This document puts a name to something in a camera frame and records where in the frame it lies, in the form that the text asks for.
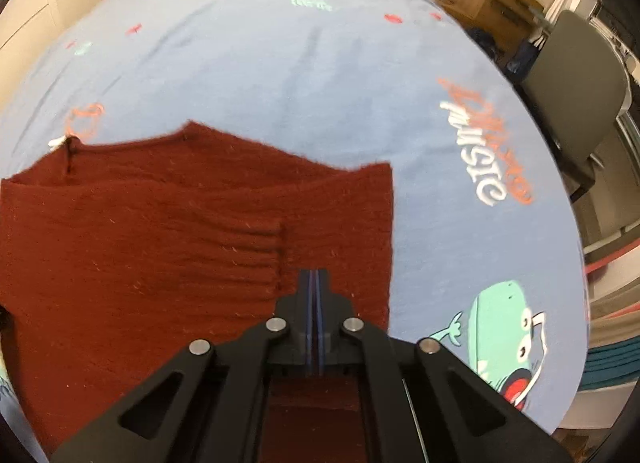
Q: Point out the dark red knitted sweater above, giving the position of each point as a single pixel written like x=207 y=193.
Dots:
x=150 y=243

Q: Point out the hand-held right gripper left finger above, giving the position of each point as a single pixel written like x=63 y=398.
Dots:
x=306 y=293

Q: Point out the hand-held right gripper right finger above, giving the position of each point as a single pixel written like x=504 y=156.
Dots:
x=322 y=293

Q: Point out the stack of folded cloths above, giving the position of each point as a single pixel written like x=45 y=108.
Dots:
x=612 y=353

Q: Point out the blue printed bed blanket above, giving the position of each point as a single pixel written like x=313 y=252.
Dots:
x=280 y=68

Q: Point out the pink frame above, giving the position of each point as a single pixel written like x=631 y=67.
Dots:
x=610 y=255

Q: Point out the grey chair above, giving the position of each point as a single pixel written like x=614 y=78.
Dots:
x=575 y=93

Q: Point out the dark blue backpack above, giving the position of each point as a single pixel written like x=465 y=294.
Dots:
x=500 y=53

